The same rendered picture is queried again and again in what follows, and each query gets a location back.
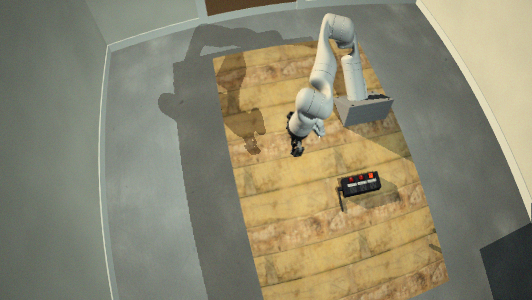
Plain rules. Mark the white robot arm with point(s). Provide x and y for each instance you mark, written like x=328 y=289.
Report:
x=341 y=29

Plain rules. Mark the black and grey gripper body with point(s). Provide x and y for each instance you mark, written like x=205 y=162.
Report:
x=296 y=138

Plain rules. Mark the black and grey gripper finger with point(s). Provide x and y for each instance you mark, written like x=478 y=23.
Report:
x=290 y=115
x=297 y=152

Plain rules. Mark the black power strip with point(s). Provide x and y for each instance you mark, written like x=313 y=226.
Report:
x=359 y=184

